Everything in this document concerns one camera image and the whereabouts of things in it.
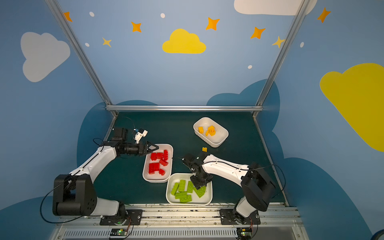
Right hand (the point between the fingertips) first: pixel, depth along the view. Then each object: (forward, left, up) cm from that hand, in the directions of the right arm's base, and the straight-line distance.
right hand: (202, 182), depth 81 cm
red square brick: (+12, +24, -4) cm, 28 cm away
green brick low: (-1, +7, -5) cm, 8 cm away
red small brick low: (+6, +24, -3) cm, 25 cm away
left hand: (+14, +27, +10) cm, 32 cm away
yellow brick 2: (+40, +1, -3) cm, 40 cm away
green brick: (0, +11, -4) cm, 12 cm away
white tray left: (+2, +26, -2) cm, 26 cm away
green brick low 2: (-4, 0, -4) cm, 5 cm away
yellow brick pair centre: (+39, -6, -3) cm, 40 cm away
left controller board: (-24, +40, -5) cm, 47 cm away
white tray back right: (+31, -9, -5) cm, 33 cm away
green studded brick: (-6, +12, -4) cm, 14 cm away
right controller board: (-21, -21, -7) cm, 31 cm away
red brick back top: (+17, +28, -3) cm, 32 cm away
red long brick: (+18, +24, -3) cm, 30 cm away
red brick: (+15, +31, -2) cm, 35 cm away
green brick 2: (-3, +15, -3) cm, 15 cm away
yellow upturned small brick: (+38, -3, -4) cm, 38 cm away
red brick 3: (+8, +31, -3) cm, 32 cm away
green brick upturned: (-7, +8, -4) cm, 12 cm away
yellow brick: (+24, -2, -5) cm, 25 cm away
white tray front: (+2, +16, -1) cm, 16 cm away
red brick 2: (+10, +28, -4) cm, 30 cm away
